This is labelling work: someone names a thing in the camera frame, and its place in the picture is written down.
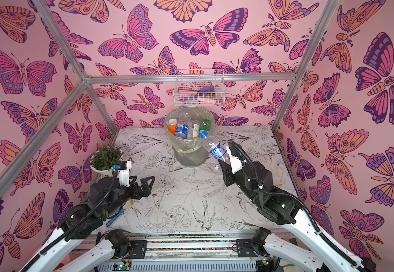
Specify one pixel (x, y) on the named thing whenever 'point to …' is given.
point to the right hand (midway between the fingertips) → (225, 157)
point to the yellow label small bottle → (196, 129)
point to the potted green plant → (103, 160)
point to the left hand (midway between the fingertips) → (147, 176)
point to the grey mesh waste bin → (185, 127)
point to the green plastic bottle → (205, 126)
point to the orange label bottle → (171, 124)
